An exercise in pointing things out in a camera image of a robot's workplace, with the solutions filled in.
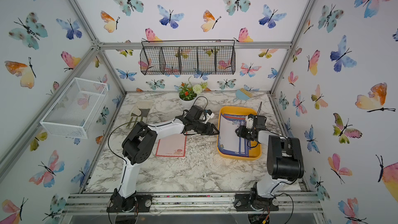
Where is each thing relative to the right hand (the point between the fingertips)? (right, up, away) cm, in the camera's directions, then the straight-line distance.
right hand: (240, 130), depth 96 cm
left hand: (-14, 0, -6) cm, 15 cm away
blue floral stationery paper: (-7, -7, -2) cm, 10 cm away
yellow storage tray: (+7, -10, -8) cm, 14 cm away
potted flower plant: (-33, +23, +4) cm, 40 cm away
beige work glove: (-66, +10, +11) cm, 68 cm away
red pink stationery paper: (-41, -9, -2) cm, 42 cm away
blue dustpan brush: (+7, +24, +24) cm, 35 cm away
